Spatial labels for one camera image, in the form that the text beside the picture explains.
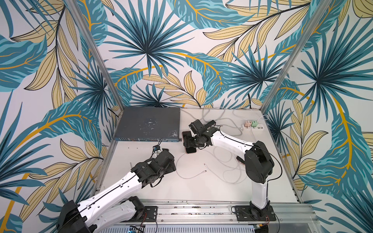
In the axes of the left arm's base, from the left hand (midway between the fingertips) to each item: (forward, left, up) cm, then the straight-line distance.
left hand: (168, 166), depth 78 cm
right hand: (+11, -5, -2) cm, 12 cm away
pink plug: (+33, -52, -2) cm, 62 cm away
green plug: (+35, -57, -4) cm, 67 cm away
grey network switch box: (+34, +18, -6) cm, 39 cm away
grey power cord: (+44, -35, -10) cm, 57 cm away
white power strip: (+35, -63, -8) cm, 72 cm away
